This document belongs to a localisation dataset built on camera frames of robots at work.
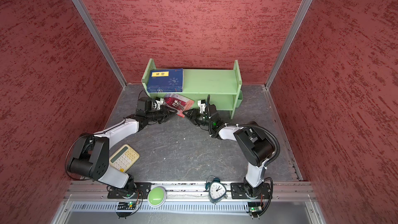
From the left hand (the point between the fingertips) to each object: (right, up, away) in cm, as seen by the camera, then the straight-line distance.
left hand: (177, 114), depth 87 cm
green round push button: (-7, -37, -16) cm, 41 cm away
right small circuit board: (+39, -42, -17) cm, 60 cm away
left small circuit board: (-22, -42, -15) cm, 50 cm away
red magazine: (0, +7, +6) cm, 9 cm away
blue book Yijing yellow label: (-5, +19, -6) cm, 21 cm away
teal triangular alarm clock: (+22, -34, -16) cm, 44 cm away
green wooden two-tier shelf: (+26, +16, -5) cm, 31 cm away
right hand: (+3, -1, -2) cm, 4 cm away
